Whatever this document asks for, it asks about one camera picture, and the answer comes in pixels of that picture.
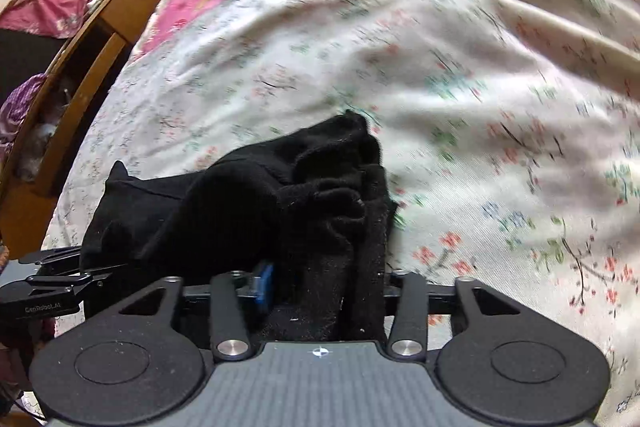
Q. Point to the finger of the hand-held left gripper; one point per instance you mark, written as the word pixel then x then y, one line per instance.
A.
pixel 65 279
pixel 55 255

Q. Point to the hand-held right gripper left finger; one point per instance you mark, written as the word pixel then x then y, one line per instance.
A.
pixel 264 287

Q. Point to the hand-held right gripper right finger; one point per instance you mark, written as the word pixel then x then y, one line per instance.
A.
pixel 407 302

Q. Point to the white floral bed sheet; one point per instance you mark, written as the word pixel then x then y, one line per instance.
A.
pixel 450 82

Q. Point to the pink floral cloth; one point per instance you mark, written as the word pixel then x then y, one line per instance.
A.
pixel 40 12

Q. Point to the purple cloth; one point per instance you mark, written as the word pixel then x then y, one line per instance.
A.
pixel 22 102

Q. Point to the black pants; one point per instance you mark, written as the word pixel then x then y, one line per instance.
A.
pixel 225 207

